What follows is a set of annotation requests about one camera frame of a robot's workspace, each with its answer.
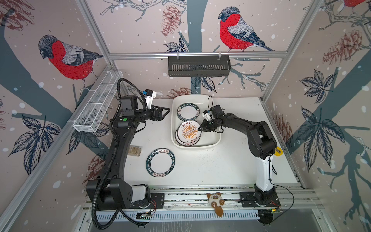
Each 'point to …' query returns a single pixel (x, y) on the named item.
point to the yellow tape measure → (278, 151)
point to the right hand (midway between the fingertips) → (199, 127)
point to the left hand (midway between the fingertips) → (166, 106)
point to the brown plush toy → (216, 201)
